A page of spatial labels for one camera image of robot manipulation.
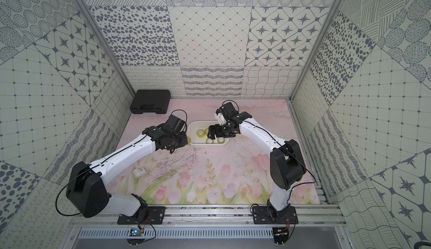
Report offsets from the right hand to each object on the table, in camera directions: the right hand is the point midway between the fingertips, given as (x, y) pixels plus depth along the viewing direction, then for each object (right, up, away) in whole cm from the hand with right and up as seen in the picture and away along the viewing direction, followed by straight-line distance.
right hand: (217, 136), depth 86 cm
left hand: (-16, 0, -2) cm, 16 cm away
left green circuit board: (-35, -40, -15) cm, 55 cm away
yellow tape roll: (-11, -1, +15) cm, 19 cm away
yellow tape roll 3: (-5, -5, +12) cm, 14 cm away
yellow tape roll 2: (-7, +1, +15) cm, 16 cm away
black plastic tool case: (-49, +21, +32) cm, 62 cm away
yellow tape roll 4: (+2, -4, +12) cm, 13 cm away
